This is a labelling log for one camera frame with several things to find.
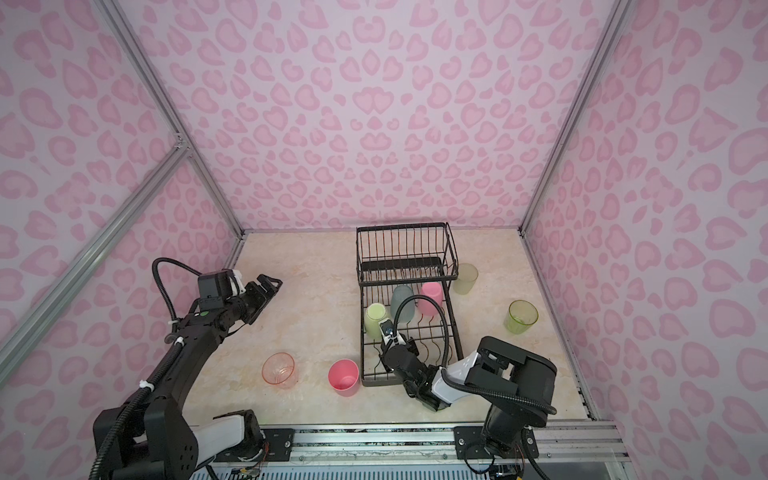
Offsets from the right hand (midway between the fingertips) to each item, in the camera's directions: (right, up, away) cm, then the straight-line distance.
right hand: (387, 333), depth 87 cm
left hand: (-32, +14, -3) cm, 35 cm away
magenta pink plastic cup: (-12, -11, -4) cm, 17 cm away
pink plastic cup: (+14, +12, +1) cm, 18 cm away
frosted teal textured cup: (+3, +12, -1) cm, 12 cm away
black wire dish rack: (+5, +17, +19) cm, 26 cm away
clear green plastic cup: (+39, +5, 0) cm, 39 cm away
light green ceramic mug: (-3, +7, -4) cm, 9 cm away
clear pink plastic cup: (-30, -9, -3) cm, 32 cm away
